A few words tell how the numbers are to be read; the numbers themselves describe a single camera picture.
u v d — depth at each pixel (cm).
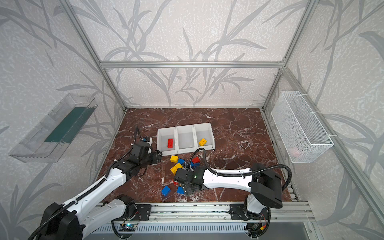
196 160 96
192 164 92
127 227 71
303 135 61
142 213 74
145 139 75
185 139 104
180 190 80
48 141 63
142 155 64
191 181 56
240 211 73
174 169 85
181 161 91
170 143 97
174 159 91
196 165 89
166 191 79
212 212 75
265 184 45
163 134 102
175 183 83
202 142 99
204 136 101
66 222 38
